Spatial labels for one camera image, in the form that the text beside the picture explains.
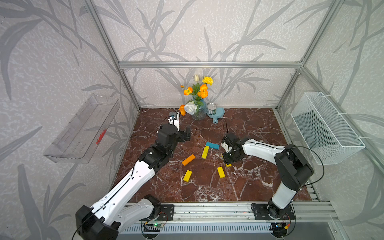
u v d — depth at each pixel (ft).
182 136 2.11
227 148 2.53
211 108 3.77
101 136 2.14
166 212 2.40
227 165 2.91
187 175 2.79
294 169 1.54
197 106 2.73
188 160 3.01
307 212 2.47
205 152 3.14
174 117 1.99
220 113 3.84
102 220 1.23
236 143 2.30
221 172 2.83
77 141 2.11
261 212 2.40
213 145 3.21
